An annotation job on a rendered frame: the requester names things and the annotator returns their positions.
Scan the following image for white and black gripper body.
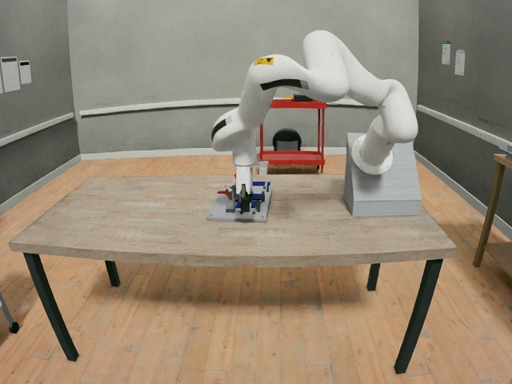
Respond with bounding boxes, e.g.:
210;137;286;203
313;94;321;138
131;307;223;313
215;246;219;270
234;164;255;194

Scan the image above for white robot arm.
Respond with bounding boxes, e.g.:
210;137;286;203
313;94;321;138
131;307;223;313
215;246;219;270
211;30;418;176

